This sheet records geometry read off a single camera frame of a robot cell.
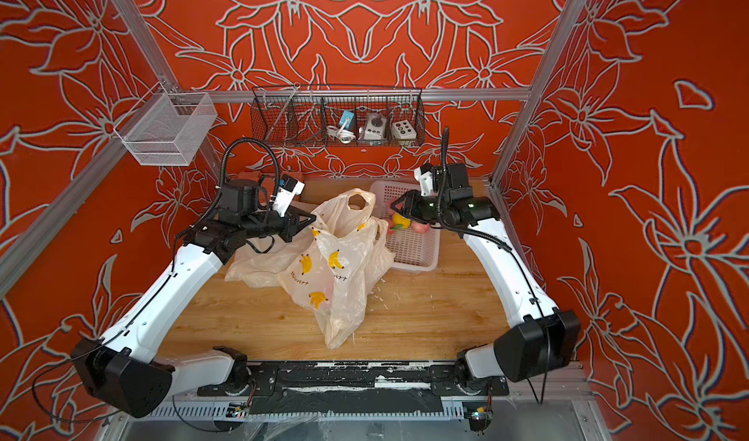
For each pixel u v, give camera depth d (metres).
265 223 0.60
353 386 0.73
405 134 0.94
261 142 0.56
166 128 0.90
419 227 0.98
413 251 0.97
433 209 0.62
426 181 0.69
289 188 0.62
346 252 0.70
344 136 0.86
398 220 1.00
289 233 0.62
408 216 0.67
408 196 0.67
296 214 0.63
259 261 0.92
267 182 0.62
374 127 0.90
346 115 0.83
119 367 0.37
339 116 0.84
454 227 0.52
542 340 0.38
